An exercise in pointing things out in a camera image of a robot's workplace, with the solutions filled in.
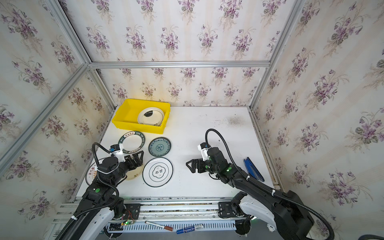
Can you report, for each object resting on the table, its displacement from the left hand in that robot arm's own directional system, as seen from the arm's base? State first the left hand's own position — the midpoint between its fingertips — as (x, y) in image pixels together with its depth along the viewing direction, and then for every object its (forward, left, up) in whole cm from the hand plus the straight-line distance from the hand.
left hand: (136, 152), depth 77 cm
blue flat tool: (-4, -65, -13) cm, 66 cm away
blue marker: (-32, -27, -14) cm, 44 cm away
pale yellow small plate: (-6, +4, -14) cm, 16 cm away
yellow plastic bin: (+37, +20, -14) cm, 44 cm away
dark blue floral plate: (+12, -8, -14) cm, 21 cm away
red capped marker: (-31, -17, -15) cm, 38 cm away
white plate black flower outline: (-5, -9, -15) cm, 18 cm away
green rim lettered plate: (+16, +11, -15) cm, 25 cm away
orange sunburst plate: (-5, +29, -16) cm, 34 cm away
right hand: (-4, -28, -5) cm, 29 cm away
